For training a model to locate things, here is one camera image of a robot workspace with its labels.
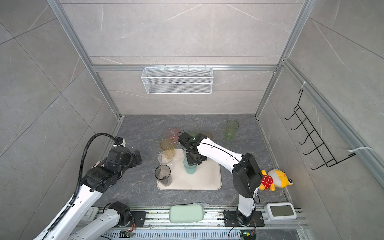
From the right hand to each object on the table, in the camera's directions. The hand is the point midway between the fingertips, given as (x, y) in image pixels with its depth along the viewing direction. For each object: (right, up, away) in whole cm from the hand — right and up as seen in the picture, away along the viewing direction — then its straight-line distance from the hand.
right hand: (197, 162), depth 84 cm
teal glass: (-4, -3, -4) cm, 6 cm away
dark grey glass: (-20, -7, 0) cm, 21 cm away
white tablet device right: (+42, -22, -11) cm, 48 cm away
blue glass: (-8, +4, +9) cm, 13 cm away
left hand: (-33, +7, -10) cm, 35 cm away
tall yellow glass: (-19, +9, +8) cm, 22 cm away
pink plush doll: (-59, -2, +2) cm, 59 cm away
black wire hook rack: (+55, +16, -15) cm, 59 cm away
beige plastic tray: (+7, -10, +4) cm, 13 cm away
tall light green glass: (+23, +19, +12) cm, 32 cm away
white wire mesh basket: (-14, +52, +16) cm, 56 cm away
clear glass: (-20, +1, +8) cm, 22 cm away
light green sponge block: (-6, -23, -11) cm, 26 cm away
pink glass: (-17, +16, +19) cm, 30 cm away
